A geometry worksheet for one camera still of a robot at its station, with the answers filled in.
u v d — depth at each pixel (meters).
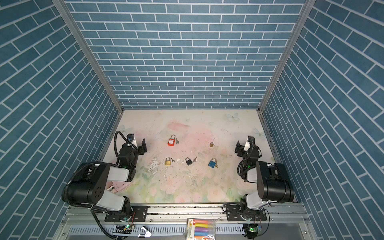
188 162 0.91
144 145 0.85
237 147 0.85
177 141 1.02
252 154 0.67
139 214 0.73
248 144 0.81
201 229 0.69
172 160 0.93
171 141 1.01
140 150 0.83
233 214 0.74
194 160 0.93
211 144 1.00
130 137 0.77
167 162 0.93
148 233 0.68
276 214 0.75
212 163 0.91
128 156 0.70
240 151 0.83
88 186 0.44
